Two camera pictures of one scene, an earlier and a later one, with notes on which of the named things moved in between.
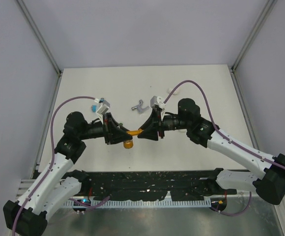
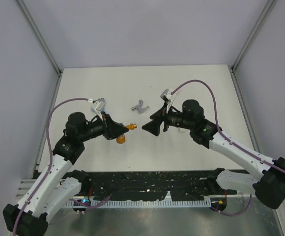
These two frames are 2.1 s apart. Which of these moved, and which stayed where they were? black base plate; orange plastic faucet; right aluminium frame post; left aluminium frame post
Moved: orange plastic faucet
Stayed: black base plate; left aluminium frame post; right aluminium frame post
